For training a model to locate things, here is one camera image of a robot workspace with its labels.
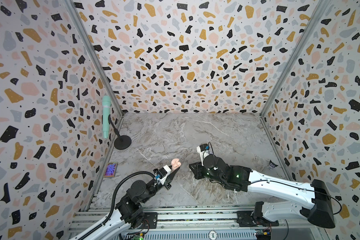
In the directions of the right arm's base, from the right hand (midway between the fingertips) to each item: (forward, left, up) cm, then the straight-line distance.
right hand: (188, 165), depth 69 cm
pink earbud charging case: (-1, +6, +3) cm, 6 cm away
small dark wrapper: (+9, -50, -20) cm, 55 cm away
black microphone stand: (+26, +46, -21) cm, 57 cm away
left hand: (-1, +5, +2) cm, 5 cm away
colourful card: (+5, +47, -20) cm, 51 cm away
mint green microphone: (+31, +45, +12) cm, 56 cm away
